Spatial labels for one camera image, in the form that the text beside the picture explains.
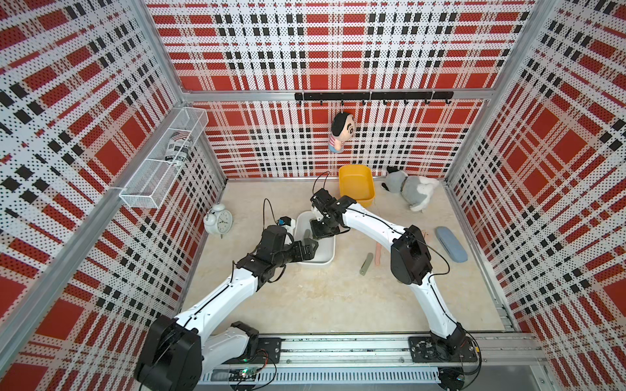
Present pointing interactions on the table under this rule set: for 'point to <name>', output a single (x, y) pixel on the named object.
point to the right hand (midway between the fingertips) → (319, 234)
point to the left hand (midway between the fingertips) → (310, 245)
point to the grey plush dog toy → (415, 191)
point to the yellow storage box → (357, 183)
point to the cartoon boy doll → (342, 129)
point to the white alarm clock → (218, 221)
